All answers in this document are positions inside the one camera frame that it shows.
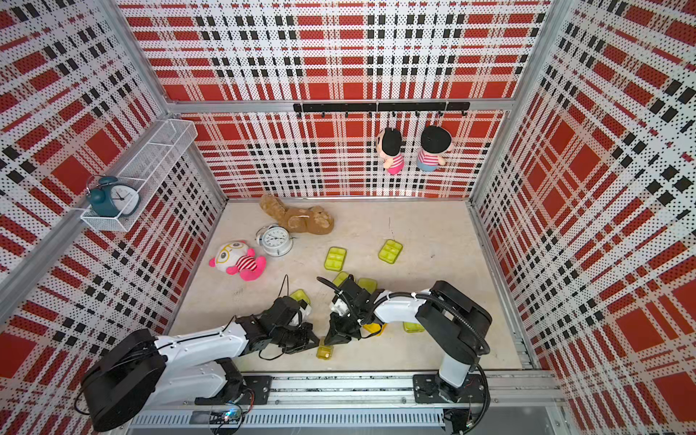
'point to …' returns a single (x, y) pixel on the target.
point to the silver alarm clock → (275, 240)
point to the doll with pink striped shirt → (390, 144)
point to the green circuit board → (230, 417)
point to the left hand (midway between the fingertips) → (324, 343)
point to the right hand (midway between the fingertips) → (331, 341)
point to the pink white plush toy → (236, 257)
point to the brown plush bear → (313, 220)
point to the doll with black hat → (434, 141)
